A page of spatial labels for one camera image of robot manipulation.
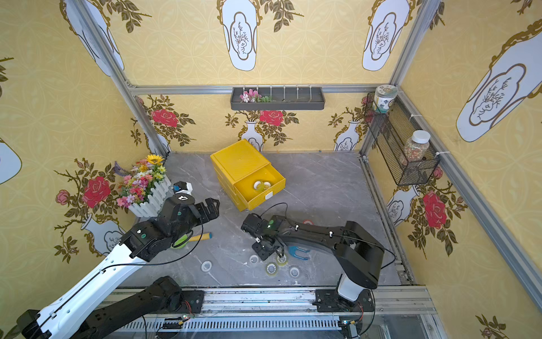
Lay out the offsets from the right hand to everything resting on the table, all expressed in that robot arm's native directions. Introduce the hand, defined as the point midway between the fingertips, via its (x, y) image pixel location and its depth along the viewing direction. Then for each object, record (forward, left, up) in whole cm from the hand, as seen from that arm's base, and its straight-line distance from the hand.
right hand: (266, 244), depth 84 cm
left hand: (+6, +22, +19) cm, 30 cm away
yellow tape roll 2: (+20, +1, +12) cm, 23 cm away
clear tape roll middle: (-5, +5, -4) cm, 8 cm away
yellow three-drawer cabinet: (+21, +9, +18) cm, 29 cm away
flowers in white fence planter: (+17, +52, +12) cm, 56 cm away
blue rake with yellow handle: (0, -11, -7) cm, 13 cm away
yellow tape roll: (+20, +4, +12) cm, 24 cm away
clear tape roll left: (-9, +24, -3) cm, 26 cm away
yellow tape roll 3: (-5, -7, -4) cm, 9 cm away
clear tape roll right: (-8, -11, -3) cm, 14 cm away
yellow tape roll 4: (-8, -2, -3) cm, 9 cm away
